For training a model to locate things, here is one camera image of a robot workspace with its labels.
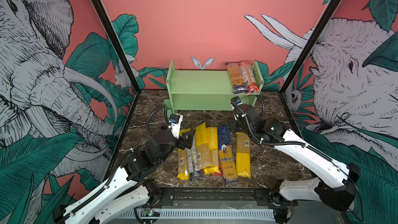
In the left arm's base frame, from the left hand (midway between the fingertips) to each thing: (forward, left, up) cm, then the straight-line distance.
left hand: (185, 125), depth 66 cm
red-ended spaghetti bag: (+20, -34, +3) cm, 40 cm away
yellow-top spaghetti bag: (-3, -8, -22) cm, 24 cm away
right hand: (+5, -21, -1) cm, 21 cm away
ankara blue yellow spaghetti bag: (-7, -21, -23) cm, 32 cm away
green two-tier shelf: (+24, -10, -2) cm, 26 cm away
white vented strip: (-31, -31, -29) cm, 53 cm away
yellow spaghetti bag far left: (-12, +3, -27) cm, 30 cm away
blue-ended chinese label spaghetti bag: (+22, -28, +1) cm, 36 cm away
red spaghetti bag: (-13, -16, -27) cm, 34 cm away
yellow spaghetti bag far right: (-4, -30, -27) cm, 41 cm away
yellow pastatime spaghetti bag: (+4, -13, -23) cm, 27 cm away
